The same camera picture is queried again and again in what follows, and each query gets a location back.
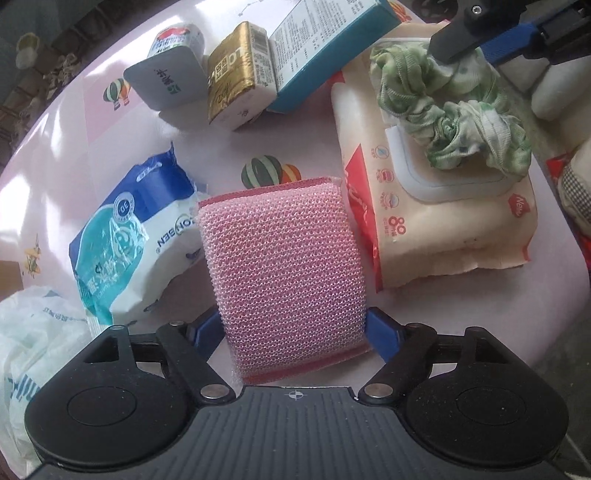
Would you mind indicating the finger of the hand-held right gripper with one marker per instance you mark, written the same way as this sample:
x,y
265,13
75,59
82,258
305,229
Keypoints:
x,y
512,39
466,32

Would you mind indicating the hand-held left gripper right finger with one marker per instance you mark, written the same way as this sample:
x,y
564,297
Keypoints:
x,y
381,337

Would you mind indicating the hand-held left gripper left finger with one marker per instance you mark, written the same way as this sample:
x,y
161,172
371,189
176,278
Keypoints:
x,y
207,334

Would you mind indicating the green fabric scrunchie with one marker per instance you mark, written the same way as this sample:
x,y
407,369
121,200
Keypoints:
x,y
452,124

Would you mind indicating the pink mesh sponge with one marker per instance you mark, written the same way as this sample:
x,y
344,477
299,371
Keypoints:
x,y
281,272

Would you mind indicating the blue white tissue packet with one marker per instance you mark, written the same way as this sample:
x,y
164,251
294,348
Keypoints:
x,y
124,240

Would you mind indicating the blue white carton box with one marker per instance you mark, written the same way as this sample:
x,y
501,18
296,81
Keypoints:
x,y
314,60

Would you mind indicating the gold tissue pack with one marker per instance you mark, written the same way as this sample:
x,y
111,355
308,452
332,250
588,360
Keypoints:
x,y
235,78

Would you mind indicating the white yogurt cup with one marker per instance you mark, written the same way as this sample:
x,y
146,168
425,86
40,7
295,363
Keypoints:
x,y
166,78

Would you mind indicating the pink wet wipes pack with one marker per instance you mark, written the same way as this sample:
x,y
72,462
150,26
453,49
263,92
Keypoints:
x,y
461,230

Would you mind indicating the beige checkered trim garment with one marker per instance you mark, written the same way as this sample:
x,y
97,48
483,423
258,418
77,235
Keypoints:
x,y
577,184

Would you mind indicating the white plastic bag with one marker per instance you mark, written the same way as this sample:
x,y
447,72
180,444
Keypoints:
x,y
37,332

